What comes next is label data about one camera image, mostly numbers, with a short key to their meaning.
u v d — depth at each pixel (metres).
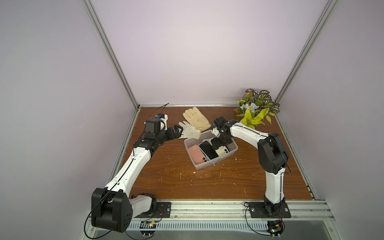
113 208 0.39
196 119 1.11
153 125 0.61
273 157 0.52
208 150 0.92
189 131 1.04
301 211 0.74
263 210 0.68
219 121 0.78
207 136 0.99
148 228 0.72
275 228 0.70
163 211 0.74
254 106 0.83
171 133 0.71
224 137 0.79
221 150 0.91
